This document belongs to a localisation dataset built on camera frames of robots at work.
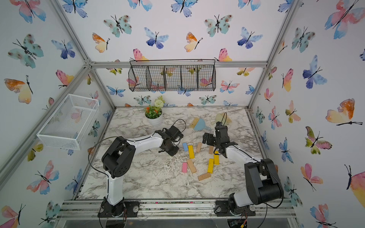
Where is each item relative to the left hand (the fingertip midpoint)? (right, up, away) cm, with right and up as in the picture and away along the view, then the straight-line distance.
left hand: (175, 150), depth 95 cm
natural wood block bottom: (+18, -13, -11) cm, 25 cm away
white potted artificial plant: (-15, +24, +1) cm, 28 cm away
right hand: (+23, +10, -4) cm, 25 cm away
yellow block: (+11, -2, -2) cm, 11 cm away
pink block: (+6, -9, -6) cm, 13 cm away
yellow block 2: (+27, -4, -4) cm, 27 cm away
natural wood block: (+15, +2, +1) cm, 15 cm away
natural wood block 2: (+24, 0, 0) cm, 24 cm away
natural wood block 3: (+10, -8, -7) cm, 15 cm away
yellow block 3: (+22, -10, -7) cm, 25 cm away
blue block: (+6, +2, +1) cm, 7 cm away
